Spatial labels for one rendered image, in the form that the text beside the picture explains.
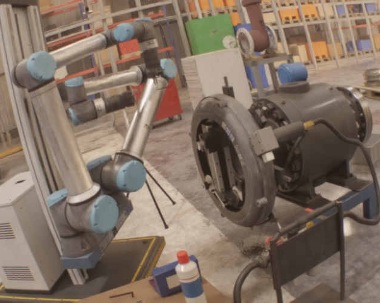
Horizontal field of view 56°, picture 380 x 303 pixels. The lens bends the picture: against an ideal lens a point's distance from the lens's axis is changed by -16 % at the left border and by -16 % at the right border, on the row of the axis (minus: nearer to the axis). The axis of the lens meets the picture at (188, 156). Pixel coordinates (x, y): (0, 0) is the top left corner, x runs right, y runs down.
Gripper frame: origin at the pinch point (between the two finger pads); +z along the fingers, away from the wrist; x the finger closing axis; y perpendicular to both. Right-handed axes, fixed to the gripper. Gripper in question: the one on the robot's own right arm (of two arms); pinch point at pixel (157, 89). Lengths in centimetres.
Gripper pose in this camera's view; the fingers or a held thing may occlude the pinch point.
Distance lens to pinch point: 198.7
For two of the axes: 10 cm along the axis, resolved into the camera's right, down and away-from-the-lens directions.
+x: 8.9, -3.1, 3.3
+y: 3.9, 1.4, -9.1
